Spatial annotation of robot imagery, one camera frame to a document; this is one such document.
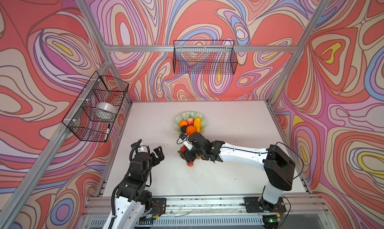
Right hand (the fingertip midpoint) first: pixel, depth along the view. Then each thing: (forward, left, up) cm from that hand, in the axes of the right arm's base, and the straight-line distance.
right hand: (186, 154), depth 83 cm
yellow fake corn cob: (+23, -7, -3) cm, 25 cm away
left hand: (0, +16, +6) cm, 17 cm away
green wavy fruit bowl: (+31, +2, -2) cm, 31 cm away
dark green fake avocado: (+19, +2, -2) cm, 19 cm away
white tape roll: (+11, +38, +26) cm, 47 cm away
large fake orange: (+16, -3, +1) cm, 16 cm away
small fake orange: (+25, +3, -4) cm, 25 cm away
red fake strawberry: (+26, -3, -3) cm, 26 cm away
